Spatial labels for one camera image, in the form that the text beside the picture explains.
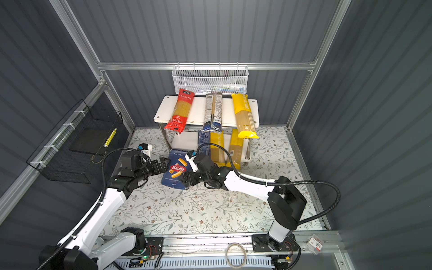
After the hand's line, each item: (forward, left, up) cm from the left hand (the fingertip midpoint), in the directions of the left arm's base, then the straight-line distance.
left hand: (164, 162), depth 79 cm
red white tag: (-32, -68, -17) cm, 77 cm away
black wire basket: (-2, +38, +10) cm, 39 cm away
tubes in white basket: (+38, -29, +16) cm, 50 cm away
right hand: (-6, -11, -3) cm, 13 cm away
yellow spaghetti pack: (+14, -36, -9) cm, 40 cm away
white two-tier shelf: (+12, -15, +15) cm, 25 cm away
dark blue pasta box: (+5, -4, -9) cm, 11 cm away
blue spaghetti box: (+24, -17, -9) cm, 31 cm away
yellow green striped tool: (+9, +25, +9) cm, 28 cm away
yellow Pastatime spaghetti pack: (+13, -26, -11) cm, 31 cm away
